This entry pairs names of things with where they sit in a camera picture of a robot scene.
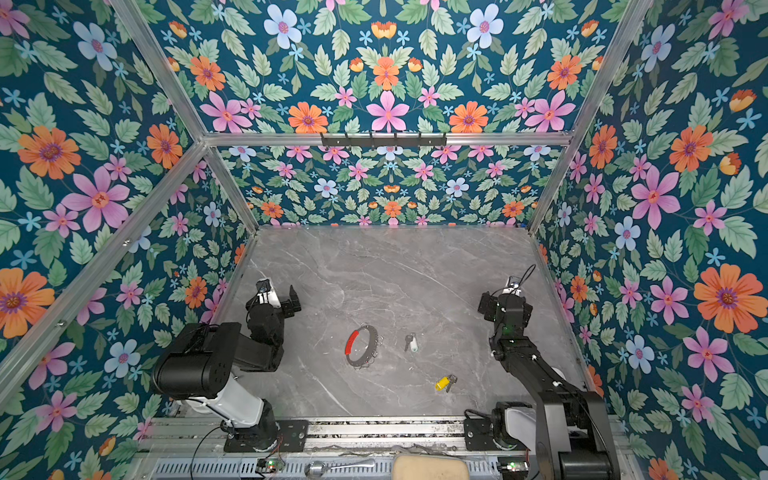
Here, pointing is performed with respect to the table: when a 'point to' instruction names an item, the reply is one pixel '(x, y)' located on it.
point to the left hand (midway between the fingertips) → (276, 281)
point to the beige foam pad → (430, 467)
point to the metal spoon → (316, 469)
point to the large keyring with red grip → (369, 350)
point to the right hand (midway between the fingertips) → (503, 294)
